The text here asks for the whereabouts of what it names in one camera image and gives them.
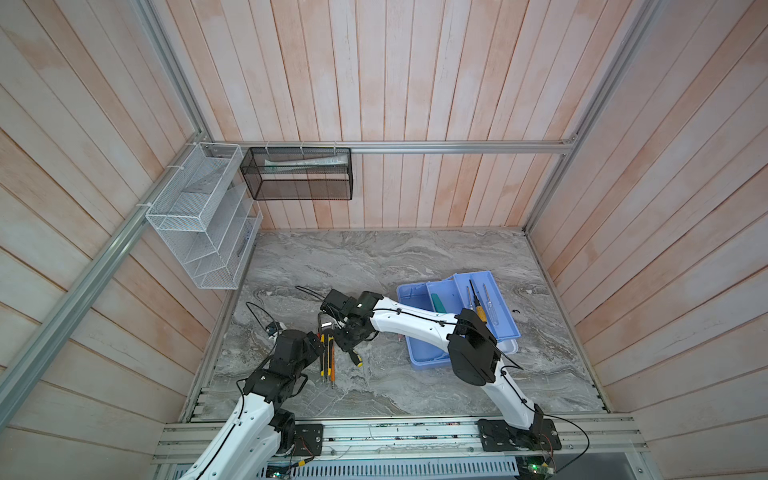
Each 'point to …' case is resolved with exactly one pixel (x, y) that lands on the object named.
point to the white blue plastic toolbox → (475, 291)
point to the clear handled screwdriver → (468, 299)
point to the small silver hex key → (488, 299)
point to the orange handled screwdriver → (333, 363)
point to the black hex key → (322, 327)
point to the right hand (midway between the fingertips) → (344, 342)
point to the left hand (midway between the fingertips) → (308, 350)
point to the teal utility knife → (438, 306)
